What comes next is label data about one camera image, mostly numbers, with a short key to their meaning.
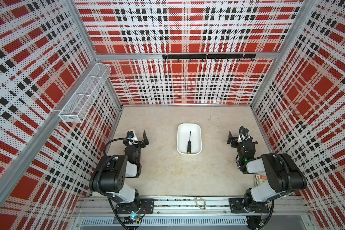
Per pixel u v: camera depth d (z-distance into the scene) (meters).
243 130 0.75
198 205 0.75
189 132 1.04
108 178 0.45
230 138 0.83
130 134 0.75
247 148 0.69
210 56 0.89
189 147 0.94
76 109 0.93
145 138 0.86
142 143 0.80
